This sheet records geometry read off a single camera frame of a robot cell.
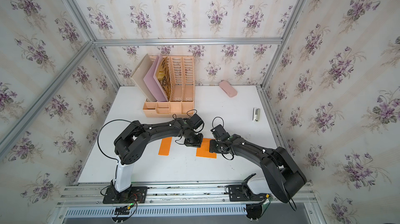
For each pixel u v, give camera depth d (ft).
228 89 3.90
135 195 2.36
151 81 2.88
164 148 2.89
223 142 2.18
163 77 3.24
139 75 2.91
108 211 2.30
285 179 1.37
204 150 2.82
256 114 3.32
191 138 2.57
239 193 2.39
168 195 2.45
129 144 1.64
